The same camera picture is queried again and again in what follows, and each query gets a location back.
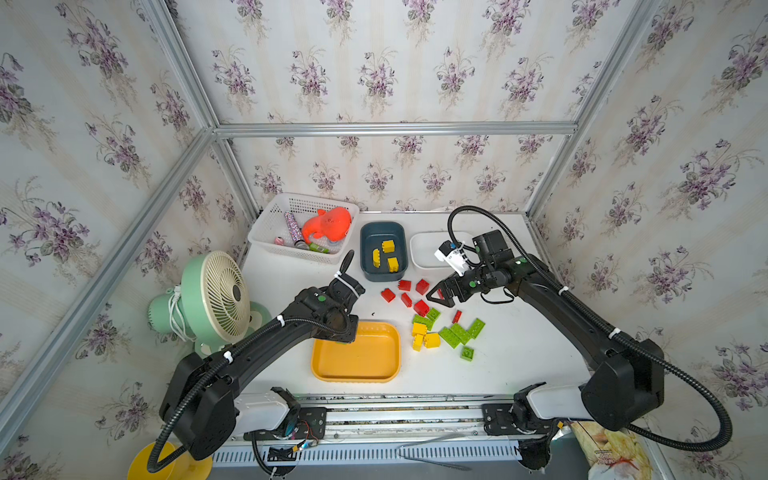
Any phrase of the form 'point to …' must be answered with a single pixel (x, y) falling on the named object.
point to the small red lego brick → (456, 317)
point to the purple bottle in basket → (295, 229)
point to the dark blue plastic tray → (371, 236)
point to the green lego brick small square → (433, 314)
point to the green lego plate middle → (462, 333)
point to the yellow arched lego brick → (376, 258)
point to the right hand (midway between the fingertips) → (448, 287)
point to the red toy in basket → (333, 224)
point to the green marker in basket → (315, 247)
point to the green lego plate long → (449, 337)
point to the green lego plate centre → (428, 322)
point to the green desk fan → (211, 307)
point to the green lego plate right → (475, 327)
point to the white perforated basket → (269, 226)
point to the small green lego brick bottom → (467, 353)
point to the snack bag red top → (611, 454)
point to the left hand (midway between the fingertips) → (349, 332)
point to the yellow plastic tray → (374, 357)
